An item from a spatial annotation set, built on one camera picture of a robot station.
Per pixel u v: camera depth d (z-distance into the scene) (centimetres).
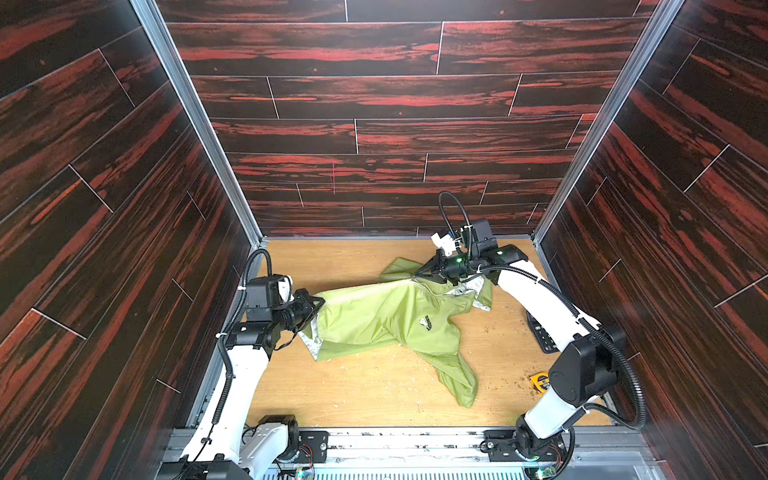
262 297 58
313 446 73
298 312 67
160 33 69
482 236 64
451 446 75
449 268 71
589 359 44
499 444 73
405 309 82
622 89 78
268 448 59
